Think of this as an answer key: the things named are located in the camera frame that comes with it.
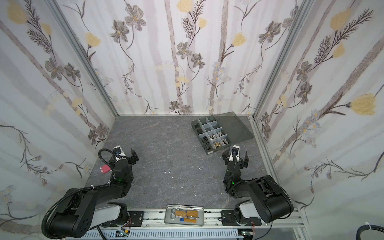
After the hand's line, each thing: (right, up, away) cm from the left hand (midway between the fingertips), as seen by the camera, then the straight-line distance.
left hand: (120, 147), depth 85 cm
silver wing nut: (+57, +5, +20) cm, 60 cm away
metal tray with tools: (+38, -33, -10) cm, 51 cm away
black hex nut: (+52, +3, +19) cm, 55 cm away
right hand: (+67, 0, 0) cm, 67 cm away
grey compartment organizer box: (+59, +9, +21) cm, 63 cm away
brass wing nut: (+59, 0, +17) cm, 62 cm away
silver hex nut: (+65, +2, +19) cm, 67 cm away
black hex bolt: (+47, +11, +25) cm, 54 cm away
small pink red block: (-12, -14, +5) cm, 19 cm away
